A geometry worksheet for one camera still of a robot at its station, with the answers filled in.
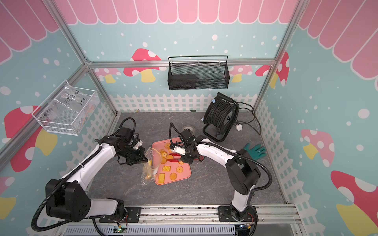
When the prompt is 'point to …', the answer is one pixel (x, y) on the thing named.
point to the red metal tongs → (175, 155)
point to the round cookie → (173, 176)
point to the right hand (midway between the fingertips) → (186, 156)
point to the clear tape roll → (191, 129)
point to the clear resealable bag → (154, 158)
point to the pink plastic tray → (170, 168)
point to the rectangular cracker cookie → (161, 178)
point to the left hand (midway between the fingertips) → (147, 162)
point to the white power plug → (238, 127)
